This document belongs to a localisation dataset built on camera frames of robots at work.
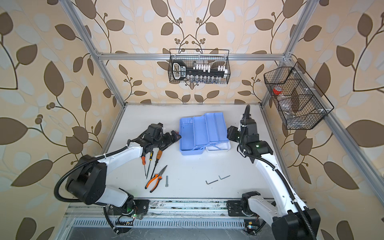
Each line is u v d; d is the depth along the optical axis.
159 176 0.85
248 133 0.56
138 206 0.74
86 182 0.43
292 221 0.37
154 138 0.70
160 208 0.76
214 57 0.91
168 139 0.79
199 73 0.84
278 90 0.81
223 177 0.85
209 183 0.83
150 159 0.91
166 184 0.82
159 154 0.93
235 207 0.73
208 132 0.89
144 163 0.89
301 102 0.72
